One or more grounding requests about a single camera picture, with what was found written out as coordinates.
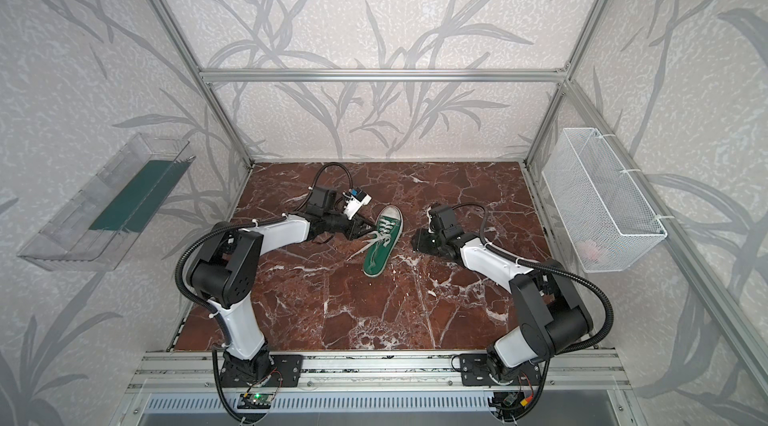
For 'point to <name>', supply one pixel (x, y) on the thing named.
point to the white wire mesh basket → (600, 219)
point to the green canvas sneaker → (377, 254)
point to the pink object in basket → (590, 248)
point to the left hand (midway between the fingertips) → (375, 217)
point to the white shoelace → (386, 227)
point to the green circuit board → (255, 401)
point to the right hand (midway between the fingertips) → (416, 232)
